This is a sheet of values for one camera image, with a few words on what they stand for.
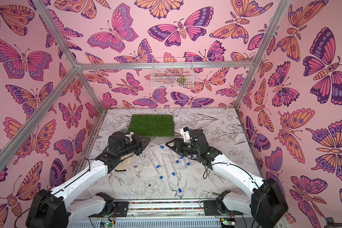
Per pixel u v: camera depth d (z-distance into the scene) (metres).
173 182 0.84
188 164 0.90
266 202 0.39
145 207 0.75
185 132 0.73
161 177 0.83
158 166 0.89
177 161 0.90
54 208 0.39
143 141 0.75
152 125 1.06
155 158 0.92
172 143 0.71
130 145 0.69
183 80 0.95
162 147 0.75
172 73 0.96
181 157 0.92
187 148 0.66
